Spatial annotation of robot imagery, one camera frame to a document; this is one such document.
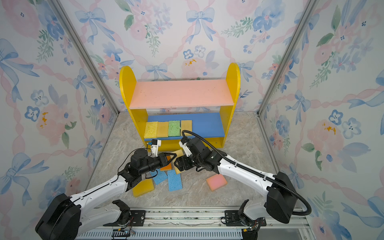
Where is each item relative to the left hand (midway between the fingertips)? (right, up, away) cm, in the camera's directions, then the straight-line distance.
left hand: (176, 154), depth 77 cm
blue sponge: (-8, -9, -5) cm, 13 cm away
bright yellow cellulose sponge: (-17, +12, +13) cm, 25 cm away
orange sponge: (-4, -5, -3) cm, 7 cm away
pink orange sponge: (+22, -17, +9) cm, 29 cm away
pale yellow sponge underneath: (+4, +16, +16) cm, 23 cm away
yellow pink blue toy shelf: (-16, +29, +45) cm, 56 cm away
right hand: (+2, -3, 0) cm, 3 cm away
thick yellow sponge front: (-18, -18, +4) cm, 26 cm away
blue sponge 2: (-2, -17, +9) cm, 19 cm away
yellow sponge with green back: (-10, +13, +14) cm, 22 cm away
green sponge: (-3, +13, +14) cm, 19 cm away
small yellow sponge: (+1, 0, +2) cm, 3 cm away
